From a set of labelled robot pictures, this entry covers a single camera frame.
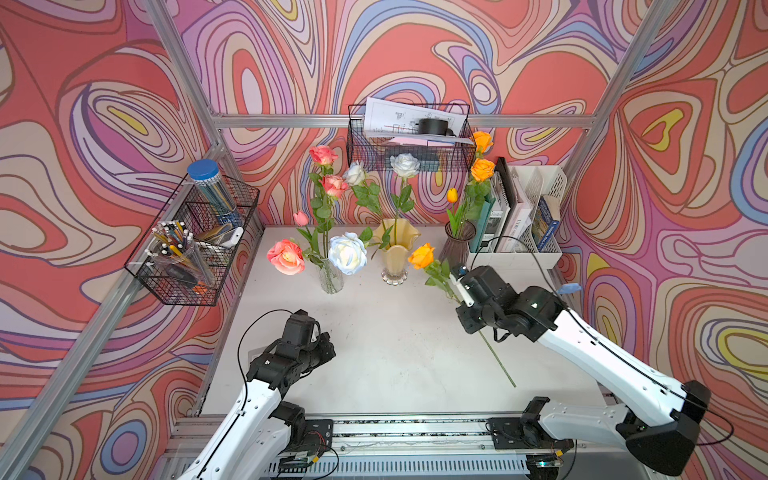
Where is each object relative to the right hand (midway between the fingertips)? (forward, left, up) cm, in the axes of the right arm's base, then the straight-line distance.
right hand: (468, 315), depth 74 cm
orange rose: (+13, +10, +7) cm, 18 cm away
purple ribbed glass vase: (+31, -4, -13) cm, 34 cm away
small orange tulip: (+32, -2, +4) cm, 32 cm away
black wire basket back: (+57, +23, +12) cm, 63 cm away
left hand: (-2, +34, -10) cm, 36 cm away
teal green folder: (+29, -9, +3) cm, 31 cm away
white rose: (+31, +25, +14) cm, 42 cm away
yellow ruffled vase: (+22, +17, -3) cm, 28 cm away
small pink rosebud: (+25, +43, +12) cm, 51 cm away
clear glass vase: (+22, +39, -12) cm, 46 cm away
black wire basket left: (+15, +62, +13) cm, 66 cm away
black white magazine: (+36, -17, +8) cm, 41 cm away
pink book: (+31, -22, +3) cm, 38 cm away
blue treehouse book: (+37, -35, -6) cm, 51 cm away
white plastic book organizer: (+31, -26, -7) cm, 41 cm away
